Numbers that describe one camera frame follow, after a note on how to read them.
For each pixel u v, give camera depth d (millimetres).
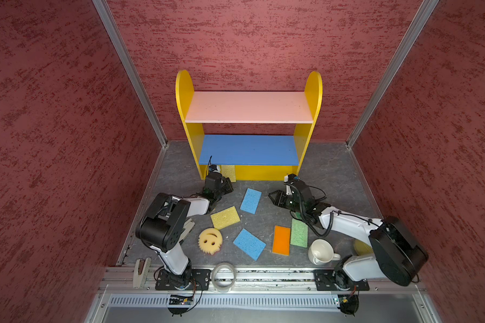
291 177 811
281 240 836
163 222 479
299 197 665
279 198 772
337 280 655
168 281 687
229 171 1039
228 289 720
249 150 974
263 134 1212
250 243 816
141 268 741
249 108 784
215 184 745
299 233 849
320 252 804
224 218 894
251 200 950
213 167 874
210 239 808
